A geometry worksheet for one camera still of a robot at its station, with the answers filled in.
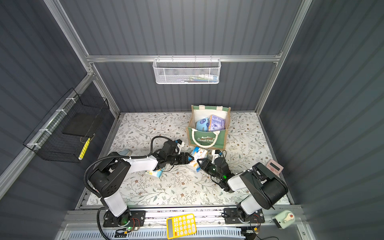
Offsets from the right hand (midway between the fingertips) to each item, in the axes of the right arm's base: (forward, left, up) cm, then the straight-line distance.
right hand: (199, 162), depth 87 cm
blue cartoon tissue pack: (+24, -2, +5) cm, 25 cm away
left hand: (+1, +4, -1) cm, 4 cm away
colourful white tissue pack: (-6, +23, -1) cm, 24 cm away
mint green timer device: (-28, -39, +1) cm, 48 cm away
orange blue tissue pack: (+5, +1, +1) cm, 5 cm away
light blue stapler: (+10, +49, -7) cm, 51 cm away
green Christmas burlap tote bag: (+13, -6, +5) cm, 15 cm away
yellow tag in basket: (-5, +54, +22) cm, 58 cm away
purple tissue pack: (+21, -10, +10) cm, 26 cm away
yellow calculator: (-31, +9, -5) cm, 33 cm away
